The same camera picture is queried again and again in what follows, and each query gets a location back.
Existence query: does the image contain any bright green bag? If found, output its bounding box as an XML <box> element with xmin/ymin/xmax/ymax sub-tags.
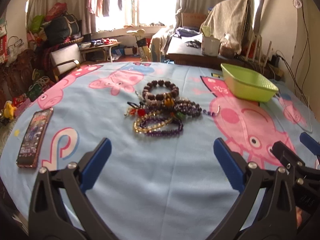
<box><xmin>29</xmin><ymin>15</ymin><xmax>45</xmax><ymax>32</ymax></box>

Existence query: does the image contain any green plastic basket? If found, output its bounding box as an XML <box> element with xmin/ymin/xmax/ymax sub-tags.
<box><xmin>220</xmin><ymin>63</ymin><xmax>279</xmax><ymax>102</ymax></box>

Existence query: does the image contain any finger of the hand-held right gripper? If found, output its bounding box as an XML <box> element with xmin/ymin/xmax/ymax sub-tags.
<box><xmin>272</xmin><ymin>141</ymin><xmax>320</xmax><ymax>180</ymax></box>
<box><xmin>300</xmin><ymin>132</ymin><xmax>320</xmax><ymax>155</ymax></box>

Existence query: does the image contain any white padded chair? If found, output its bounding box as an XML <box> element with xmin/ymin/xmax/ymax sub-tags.
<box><xmin>49</xmin><ymin>43</ymin><xmax>83</xmax><ymax>82</ymax></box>

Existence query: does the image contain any window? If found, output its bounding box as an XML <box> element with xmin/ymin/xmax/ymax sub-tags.
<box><xmin>97</xmin><ymin>0</ymin><xmax>180</xmax><ymax>30</ymax></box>

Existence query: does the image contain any cardboard box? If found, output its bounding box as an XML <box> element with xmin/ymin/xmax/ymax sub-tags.
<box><xmin>181</xmin><ymin>12</ymin><xmax>208</xmax><ymax>29</ymax></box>

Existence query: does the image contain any yellow plush toy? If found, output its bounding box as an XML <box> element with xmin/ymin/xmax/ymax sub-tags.
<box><xmin>2</xmin><ymin>101</ymin><xmax>17</xmax><ymax>120</ymax></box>

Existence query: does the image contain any cream upright toy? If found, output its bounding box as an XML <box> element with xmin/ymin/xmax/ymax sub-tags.
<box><xmin>126</xmin><ymin>28</ymin><xmax>152</xmax><ymax>62</ymax></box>

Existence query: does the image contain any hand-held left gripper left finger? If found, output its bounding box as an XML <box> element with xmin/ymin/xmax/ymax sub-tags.
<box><xmin>28</xmin><ymin>137</ymin><xmax>118</xmax><ymax>240</ymax></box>

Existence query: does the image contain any red bag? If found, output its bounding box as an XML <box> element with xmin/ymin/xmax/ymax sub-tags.
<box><xmin>45</xmin><ymin>2</ymin><xmax>68</xmax><ymax>22</ymax></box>

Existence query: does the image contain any black wall cable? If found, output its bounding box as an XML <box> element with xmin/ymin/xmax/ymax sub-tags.
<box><xmin>276</xmin><ymin>0</ymin><xmax>313</xmax><ymax>98</ymax></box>

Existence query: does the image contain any white enamel mug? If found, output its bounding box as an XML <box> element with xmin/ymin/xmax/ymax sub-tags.
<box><xmin>201</xmin><ymin>35</ymin><xmax>221</xmax><ymax>56</ymax></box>

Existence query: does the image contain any low wooden table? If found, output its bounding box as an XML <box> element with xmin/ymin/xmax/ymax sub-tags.
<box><xmin>80</xmin><ymin>41</ymin><xmax>122</xmax><ymax>62</ymax></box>

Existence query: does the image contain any white router with antennas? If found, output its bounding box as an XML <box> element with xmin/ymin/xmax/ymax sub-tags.
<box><xmin>246</xmin><ymin>35</ymin><xmax>273</xmax><ymax>65</ymax></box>

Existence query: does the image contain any white shopping bag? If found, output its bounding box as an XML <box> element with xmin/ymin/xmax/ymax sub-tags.
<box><xmin>6</xmin><ymin>36</ymin><xmax>27</xmax><ymax>64</ymax></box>

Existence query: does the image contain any beige towel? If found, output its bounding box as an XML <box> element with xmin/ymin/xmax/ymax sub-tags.
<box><xmin>200</xmin><ymin>0</ymin><xmax>253</xmax><ymax>53</ymax></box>

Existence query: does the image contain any white cloth-covered chair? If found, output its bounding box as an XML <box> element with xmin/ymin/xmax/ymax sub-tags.
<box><xmin>150</xmin><ymin>27</ymin><xmax>175</xmax><ymax>62</ymax></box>

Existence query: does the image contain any smartphone in printed case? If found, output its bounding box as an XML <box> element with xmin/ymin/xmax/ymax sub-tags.
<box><xmin>16</xmin><ymin>107</ymin><xmax>54</xmax><ymax>168</ymax></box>

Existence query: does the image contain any purple bead bracelet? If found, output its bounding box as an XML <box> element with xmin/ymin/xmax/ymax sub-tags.
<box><xmin>139</xmin><ymin>116</ymin><xmax>184</xmax><ymax>137</ymax></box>

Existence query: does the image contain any dark green duffel bag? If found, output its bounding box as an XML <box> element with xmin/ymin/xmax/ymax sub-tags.
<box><xmin>44</xmin><ymin>14</ymin><xmax>80</xmax><ymax>46</ymax></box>

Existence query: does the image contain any green bag with white handles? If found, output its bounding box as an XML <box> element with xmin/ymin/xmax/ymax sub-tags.
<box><xmin>26</xmin><ymin>76</ymin><xmax>54</xmax><ymax>102</ymax></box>

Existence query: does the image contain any blue cloth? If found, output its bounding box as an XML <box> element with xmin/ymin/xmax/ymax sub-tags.
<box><xmin>175</xmin><ymin>28</ymin><xmax>200</xmax><ymax>38</ymax></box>

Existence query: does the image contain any white cable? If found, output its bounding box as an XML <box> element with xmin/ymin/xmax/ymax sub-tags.
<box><xmin>300</xmin><ymin>97</ymin><xmax>313</xmax><ymax>133</ymax></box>

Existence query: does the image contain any colourful charm bracelet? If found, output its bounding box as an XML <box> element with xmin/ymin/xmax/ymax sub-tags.
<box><xmin>124</xmin><ymin>97</ymin><xmax>184</xmax><ymax>119</ymax></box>

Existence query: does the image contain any person's right forearm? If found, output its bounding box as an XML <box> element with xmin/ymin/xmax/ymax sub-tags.
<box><xmin>296</xmin><ymin>206</ymin><xmax>310</xmax><ymax>227</ymax></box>

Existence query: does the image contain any dark wooden desk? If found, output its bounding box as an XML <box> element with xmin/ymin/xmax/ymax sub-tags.
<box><xmin>166</xmin><ymin>34</ymin><xmax>284</xmax><ymax>80</ymax></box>

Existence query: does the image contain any cartoon pig printed blanket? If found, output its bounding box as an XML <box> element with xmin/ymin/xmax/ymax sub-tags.
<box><xmin>0</xmin><ymin>61</ymin><xmax>320</xmax><ymax>240</ymax></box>

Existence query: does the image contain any black monitor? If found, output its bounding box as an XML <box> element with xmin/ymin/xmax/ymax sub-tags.
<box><xmin>240</xmin><ymin>0</ymin><xmax>255</xmax><ymax>55</ymax></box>

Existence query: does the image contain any dark purple bead string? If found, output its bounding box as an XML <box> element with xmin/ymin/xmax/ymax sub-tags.
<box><xmin>172</xmin><ymin>97</ymin><xmax>222</xmax><ymax>117</ymax></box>

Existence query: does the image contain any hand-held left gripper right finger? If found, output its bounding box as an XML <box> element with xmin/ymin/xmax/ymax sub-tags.
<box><xmin>207</xmin><ymin>137</ymin><xmax>298</xmax><ymax>240</ymax></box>

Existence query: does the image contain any yellow crystal bead bracelet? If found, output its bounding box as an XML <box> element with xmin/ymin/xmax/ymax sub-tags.
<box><xmin>133</xmin><ymin>116</ymin><xmax>173</xmax><ymax>133</ymax></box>

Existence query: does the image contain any brown large-bead bracelet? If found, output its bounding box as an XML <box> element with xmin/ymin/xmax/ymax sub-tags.
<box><xmin>142</xmin><ymin>79</ymin><xmax>180</xmax><ymax>105</ymax></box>

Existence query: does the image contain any pale green bag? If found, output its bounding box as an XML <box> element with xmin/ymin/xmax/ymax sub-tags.
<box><xmin>201</xmin><ymin>25</ymin><xmax>213</xmax><ymax>38</ymax></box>

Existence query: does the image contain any clear bag of snacks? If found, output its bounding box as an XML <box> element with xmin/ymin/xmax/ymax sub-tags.
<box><xmin>220</xmin><ymin>32</ymin><xmax>237</xmax><ymax>57</ymax></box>

